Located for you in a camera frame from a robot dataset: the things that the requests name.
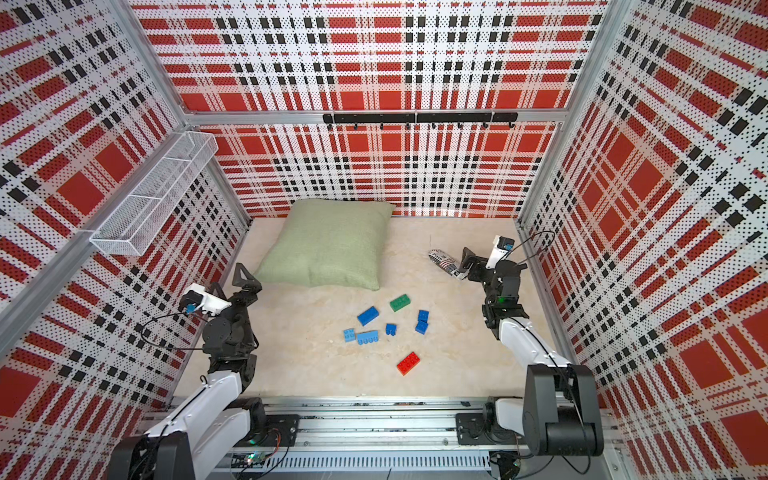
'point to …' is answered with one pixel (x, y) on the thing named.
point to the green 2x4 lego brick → (400, 302)
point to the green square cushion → (333, 242)
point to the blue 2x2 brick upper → (423, 315)
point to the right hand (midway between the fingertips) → (481, 250)
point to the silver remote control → (444, 261)
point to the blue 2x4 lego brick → (368, 315)
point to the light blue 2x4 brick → (368, 337)
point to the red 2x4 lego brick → (408, 363)
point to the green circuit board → (248, 460)
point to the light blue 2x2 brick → (349, 334)
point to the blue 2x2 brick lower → (421, 326)
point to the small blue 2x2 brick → (390, 329)
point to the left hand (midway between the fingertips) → (239, 270)
